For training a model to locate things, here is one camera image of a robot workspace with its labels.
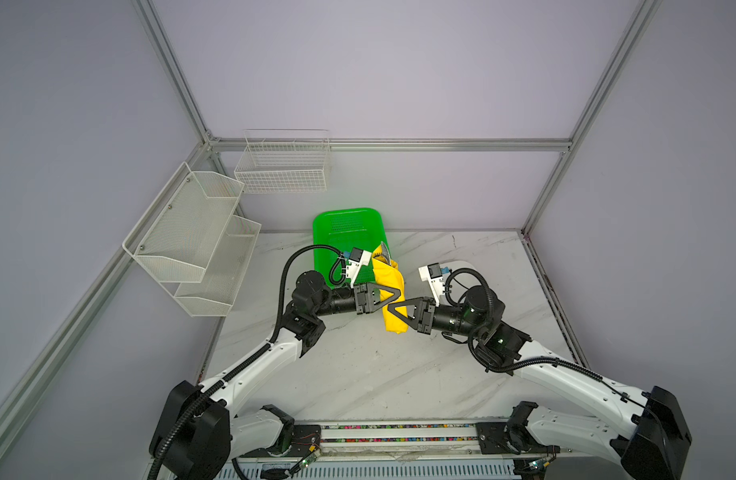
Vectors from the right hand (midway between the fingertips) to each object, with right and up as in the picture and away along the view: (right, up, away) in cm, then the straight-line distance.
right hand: (389, 310), depth 63 cm
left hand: (+2, +3, +1) cm, 4 cm away
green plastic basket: (-16, +23, +54) cm, 61 cm away
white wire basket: (-33, +43, +32) cm, 63 cm away
